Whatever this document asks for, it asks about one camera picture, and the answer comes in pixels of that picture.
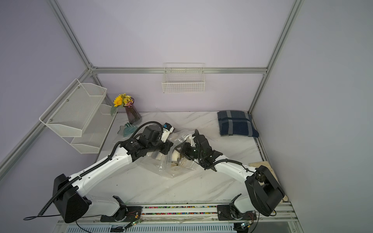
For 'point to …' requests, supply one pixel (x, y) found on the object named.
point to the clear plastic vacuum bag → (160, 163)
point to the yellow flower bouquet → (122, 100)
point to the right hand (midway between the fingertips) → (177, 151)
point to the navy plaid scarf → (234, 122)
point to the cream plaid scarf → (175, 157)
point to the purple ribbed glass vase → (133, 114)
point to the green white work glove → (127, 130)
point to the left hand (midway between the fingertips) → (171, 145)
